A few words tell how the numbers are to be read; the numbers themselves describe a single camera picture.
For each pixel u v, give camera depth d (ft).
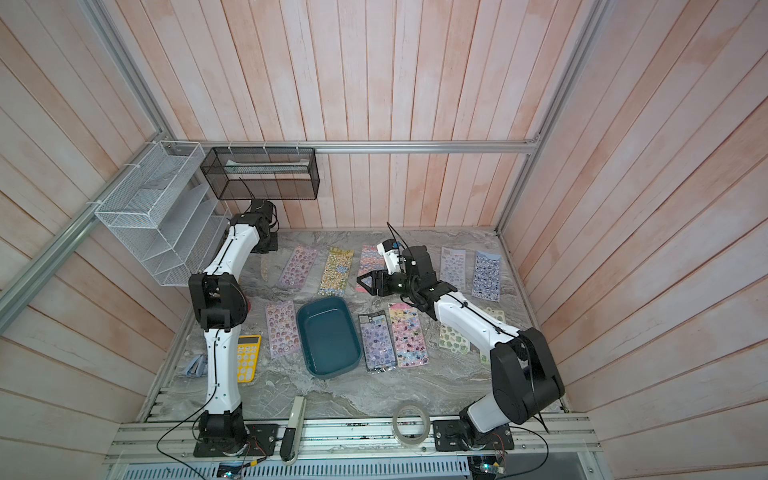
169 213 2.41
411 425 2.55
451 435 2.38
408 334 3.03
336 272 3.52
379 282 2.39
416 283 2.17
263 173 3.39
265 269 3.41
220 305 2.08
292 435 2.30
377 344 2.96
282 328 3.05
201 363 2.76
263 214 2.76
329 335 2.98
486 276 3.51
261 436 2.41
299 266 3.57
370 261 3.63
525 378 1.43
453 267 3.52
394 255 2.47
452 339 2.97
